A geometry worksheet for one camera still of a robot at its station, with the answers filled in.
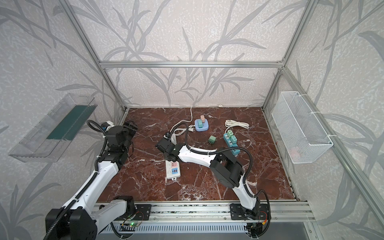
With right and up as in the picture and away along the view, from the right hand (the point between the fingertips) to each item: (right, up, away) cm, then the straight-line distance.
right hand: (171, 145), depth 90 cm
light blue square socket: (+21, +11, +15) cm, 28 cm away
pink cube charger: (+20, +17, +15) cm, 30 cm away
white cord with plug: (+11, +10, +15) cm, 20 cm away
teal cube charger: (+18, +13, +12) cm, 25 cm away
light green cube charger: (+26, +2, +9) cm, 27 cm away
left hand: (-18, +17, -11) cm, 27 cm away
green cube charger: (+37, +7, +6) cm, 38 cm away
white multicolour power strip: (+2, -13, -6) cm, 14 cm away
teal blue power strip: (+37, +1, +8) cm, 38 cm away
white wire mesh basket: (+61, +8, -29) cm, 68 cm away
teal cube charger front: (+39, +3, +3) cm, 39 cm away
